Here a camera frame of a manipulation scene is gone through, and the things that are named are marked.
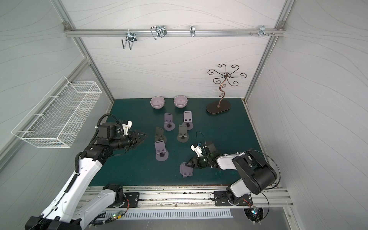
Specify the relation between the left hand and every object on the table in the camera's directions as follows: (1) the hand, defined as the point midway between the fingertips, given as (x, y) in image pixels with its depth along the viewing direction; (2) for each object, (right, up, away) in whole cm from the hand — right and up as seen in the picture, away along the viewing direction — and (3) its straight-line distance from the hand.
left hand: (146, 137), depth 72 cm
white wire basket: (-42, +10, -3) cm, 44 cm away
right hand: (+21, -19, +13) cm, 31 cm away
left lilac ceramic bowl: (-3, +21, +43) cm, 48 cm away
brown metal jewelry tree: (+44, +37, +21) cm, 61 cm away
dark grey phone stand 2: (+18, -4, +23) cm, 29 cm away
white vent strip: (+20, -38, -2) cm, 43 cm away
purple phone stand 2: (+7, +3, +32) cm, 33 cm away
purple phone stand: (+21, +11, +26) cm, 35 cm away
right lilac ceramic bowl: (+15, +22, +43) cm, 50 cm away
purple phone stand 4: (+20, -22, +10) cm, 31 cm away
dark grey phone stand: (+3, -2, +20) cm, 20 cm away
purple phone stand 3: (+6, -13, +15) cm, 20 cm away
